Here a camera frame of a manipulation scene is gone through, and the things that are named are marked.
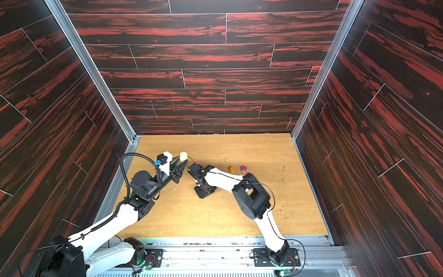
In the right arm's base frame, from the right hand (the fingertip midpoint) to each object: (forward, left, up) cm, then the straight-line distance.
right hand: (208, 190), depth 96 cm
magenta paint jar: (+14, -21, +3) cm, 25 cm away
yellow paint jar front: (+12, -14, +4) cm, 19 cm away
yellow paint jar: (0, +8, +31) cm, 33 cm away
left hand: (0, +8, +29) cm, 30 cm away
